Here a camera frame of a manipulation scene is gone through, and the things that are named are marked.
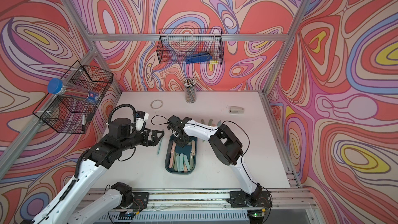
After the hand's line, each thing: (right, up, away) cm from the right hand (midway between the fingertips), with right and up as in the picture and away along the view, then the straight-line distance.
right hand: (185, 144), depth 93 cm
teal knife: (+21, +12, +8) cm, 26 cm away
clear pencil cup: (+2, +30, +15) cm, 34 cm away
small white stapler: (+35, +21, +14) cm, 43 cm away
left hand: (-11, +11, -21) cm, 26 cm away
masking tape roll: (-23, +25, +19) cm, 39 cm away
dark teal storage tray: (+1, -2, -5) cm, 5 cm away
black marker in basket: (-46, +15, -21) cm, 53 cm away
